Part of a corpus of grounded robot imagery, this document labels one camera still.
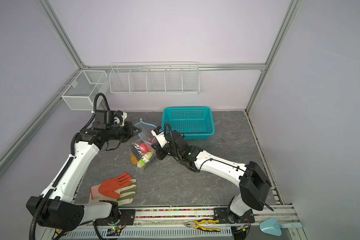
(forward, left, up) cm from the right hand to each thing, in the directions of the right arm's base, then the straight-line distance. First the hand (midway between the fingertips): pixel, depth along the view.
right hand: (152, 146), depth 74 cm
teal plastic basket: (+33, -24, -22) cm, 47 cm away
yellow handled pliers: (-30, -21, -22) cm, 43 cm away
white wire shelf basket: (+48, +4, +8) cm, 49 cm away
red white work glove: (-14, +20, -22) cm, 33 cm away
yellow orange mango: (+2, +15, -18) cm, 23 cm away
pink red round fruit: (+6, +7, -12) cm, 15 cm away
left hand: (+5, +5, +5) cm, 9 cm away
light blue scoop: (-31, -57, -23) cm, 69 cm away
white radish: (0, +7, -15) cm, 17 cm away
